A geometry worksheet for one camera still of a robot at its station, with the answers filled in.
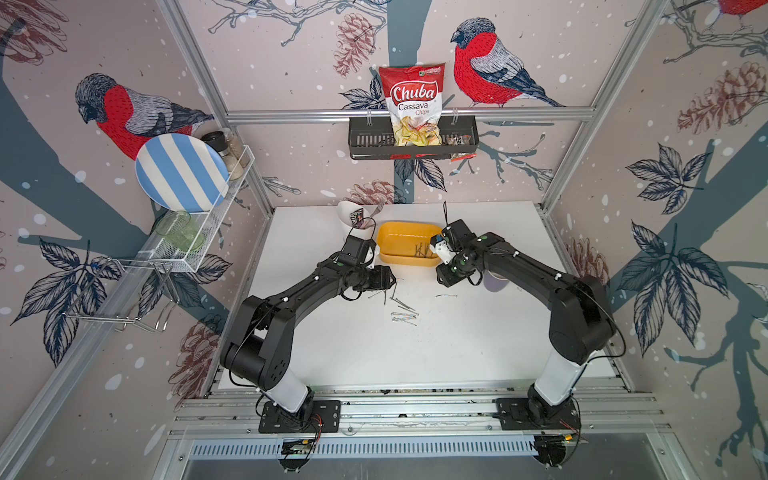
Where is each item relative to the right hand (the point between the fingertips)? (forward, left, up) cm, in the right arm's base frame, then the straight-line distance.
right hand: (443, 273), depth 91 cm
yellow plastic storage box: (+19, +11, -9) cm, 24 cm away
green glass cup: (-7, +66, +27) cm, 71 cm away
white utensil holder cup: (+22, +34, +4) cm, 41 cm away
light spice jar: (+19, +62, +28) cm, 71 cm away
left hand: (-2, +16, +2) cm, 16 cm away
